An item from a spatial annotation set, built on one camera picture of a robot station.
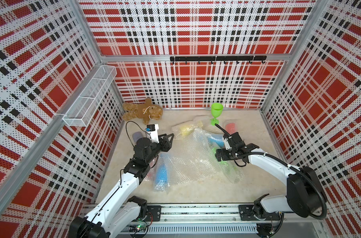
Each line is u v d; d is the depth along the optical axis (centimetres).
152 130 65
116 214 54
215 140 95
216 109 101
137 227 70
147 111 111
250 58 88
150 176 80
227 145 74
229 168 82
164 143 66
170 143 71
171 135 74
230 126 101
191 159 92
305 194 42
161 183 76
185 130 99
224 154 80
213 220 73
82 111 93
